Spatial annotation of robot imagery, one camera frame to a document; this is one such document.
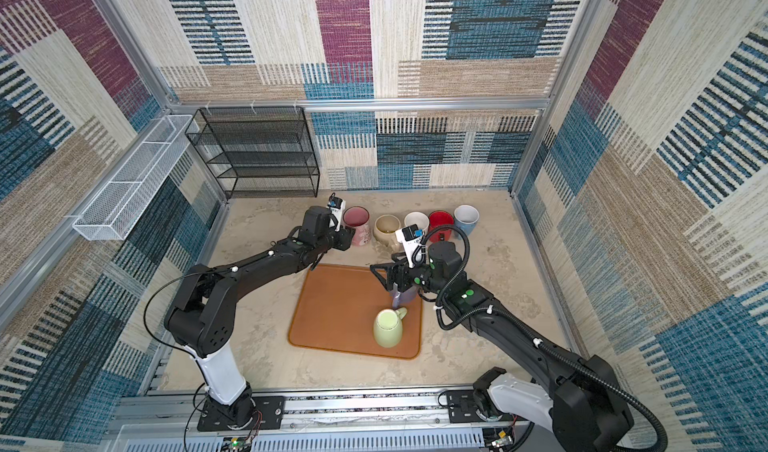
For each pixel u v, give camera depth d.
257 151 1.10
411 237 0.67
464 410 0.73
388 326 0.77
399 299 0.87
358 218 1.02
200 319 0.48
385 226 1.03
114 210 0.71
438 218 1.02
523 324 0.50
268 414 0.73
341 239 0.85
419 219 1.01
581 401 0.40
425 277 0.66
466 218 1.02
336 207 0.83
